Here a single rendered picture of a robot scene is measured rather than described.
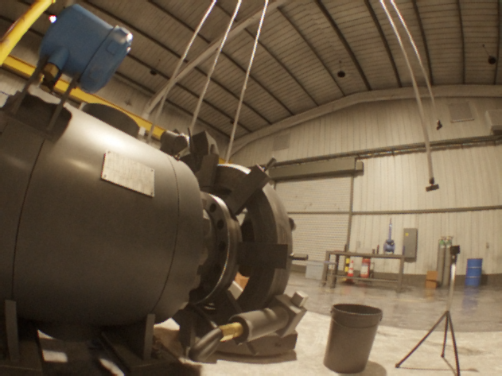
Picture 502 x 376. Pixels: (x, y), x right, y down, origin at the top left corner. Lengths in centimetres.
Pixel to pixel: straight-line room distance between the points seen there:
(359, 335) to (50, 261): 128
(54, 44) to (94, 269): 43
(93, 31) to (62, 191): 31
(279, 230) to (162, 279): 40
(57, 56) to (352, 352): 155
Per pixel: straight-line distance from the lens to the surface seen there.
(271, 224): 76
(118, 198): 47
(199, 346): 50
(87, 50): 52
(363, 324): 131
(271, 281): 74
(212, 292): 80
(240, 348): 135
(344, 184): 994
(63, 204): 43
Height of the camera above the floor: 64
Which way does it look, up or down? 15 degrees up
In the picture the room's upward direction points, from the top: 10 degrees clockwise
